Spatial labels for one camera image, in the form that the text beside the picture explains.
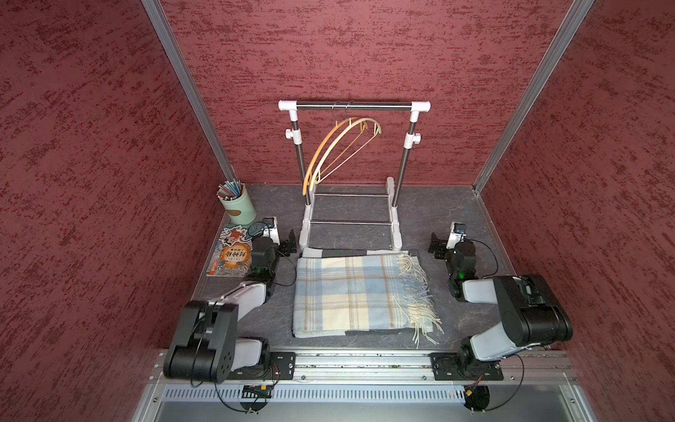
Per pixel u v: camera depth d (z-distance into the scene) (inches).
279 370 28.7
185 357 16.6
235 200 37.3
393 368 29.8
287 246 31.6
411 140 31.6
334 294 33.5
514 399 27.3
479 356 24.5
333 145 29.8
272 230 29.9
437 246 32.8
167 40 29.9
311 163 29.6
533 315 17.6
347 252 38.5
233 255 38.3
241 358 20.8
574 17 28.0
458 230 31.3
